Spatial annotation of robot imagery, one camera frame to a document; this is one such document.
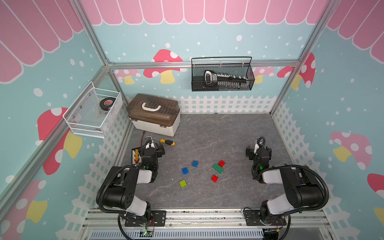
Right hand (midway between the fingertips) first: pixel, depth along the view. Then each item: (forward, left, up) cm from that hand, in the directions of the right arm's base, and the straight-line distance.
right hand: (257, 146), depth 93 cm
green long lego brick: (-12, +26, -6) cm, 29 cm away
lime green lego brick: (-21, +46, -6) cm, 51 cm away
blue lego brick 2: (-13, +46, -5) cm, 48 cm away
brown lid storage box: (+15, +65, +14) cm, 68 cm away
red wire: (+10, +78, -6) cm, 79 cm away
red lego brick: (-9, +23, -5) cm, 25 cm away
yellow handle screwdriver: (+7, +58, -5) cm, 58 cm away
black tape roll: (+11, +86, +28) cm, 91 cm away
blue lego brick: (-9, +40, -6) cm, 41 cm away
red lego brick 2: (-19, +28, -5) cm, 34 cm away
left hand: (0, +66, +1) cm, 66 cm away
